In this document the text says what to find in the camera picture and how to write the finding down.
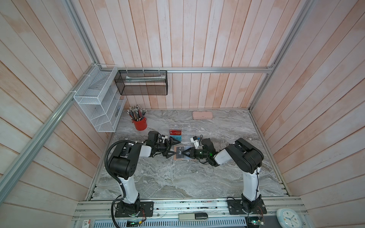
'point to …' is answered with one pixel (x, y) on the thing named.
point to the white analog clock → (288, 218)
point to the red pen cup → (140, 125)
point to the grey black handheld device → (193, 216)
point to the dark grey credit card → (179, 150)
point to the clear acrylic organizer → (188, 130)
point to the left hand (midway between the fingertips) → (178, 148)
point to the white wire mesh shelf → (101, 99)
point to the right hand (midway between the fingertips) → (182, 153)
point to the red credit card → (175, 132)
